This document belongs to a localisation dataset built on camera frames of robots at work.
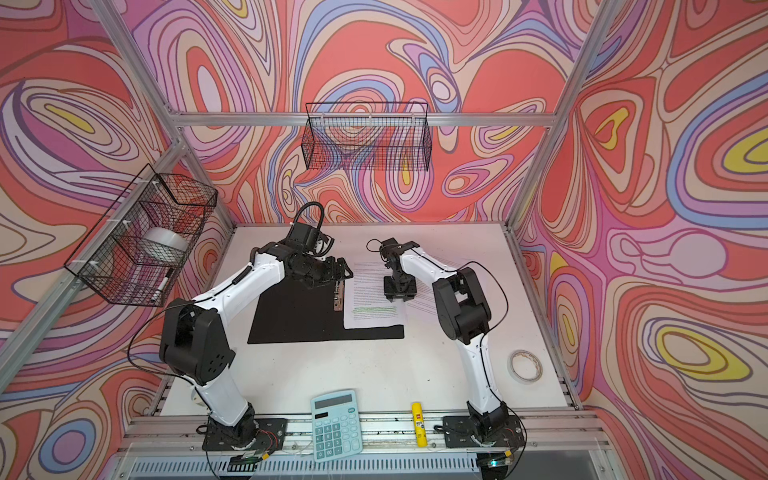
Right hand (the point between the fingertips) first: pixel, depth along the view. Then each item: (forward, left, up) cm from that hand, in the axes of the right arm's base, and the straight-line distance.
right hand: (399, 303), depth 98 cm
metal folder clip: (+3, +20, +1) cm, 21 cm away
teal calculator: (-35, +18, +2) cm, 40 cm away
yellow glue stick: (-36, -3, +1) cm, 37 cm away
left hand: (+2, +16, +15) cm, 22 cm away
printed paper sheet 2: (+1, -9, 0) cm, 9 cm away
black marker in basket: (-9, +60, +26) cm, 66 cm away
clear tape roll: (-22, -35, 0) cm, 41 cm away
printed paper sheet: (-1, +11, +1) cm, 11 cm away
